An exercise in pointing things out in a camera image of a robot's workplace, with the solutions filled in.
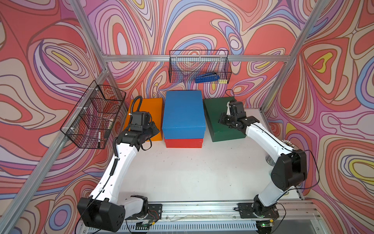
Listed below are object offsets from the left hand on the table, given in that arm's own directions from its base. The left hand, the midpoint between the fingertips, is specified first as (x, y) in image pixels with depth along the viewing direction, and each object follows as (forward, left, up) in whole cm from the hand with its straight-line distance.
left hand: (157, 127), depth 77 cm
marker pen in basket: (-7, +29, -1) cm, 30 cm away
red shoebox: (+3, -14, -19) cm, 24 cm away
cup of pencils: (-5, -71, -6) cm, 72 cm away
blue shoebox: (+11, -14, -2) cm, 18 cm away
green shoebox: (+31, -36, -15) cm, 50 cm away
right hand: (+10, -36, -6) cm, 38 cm away
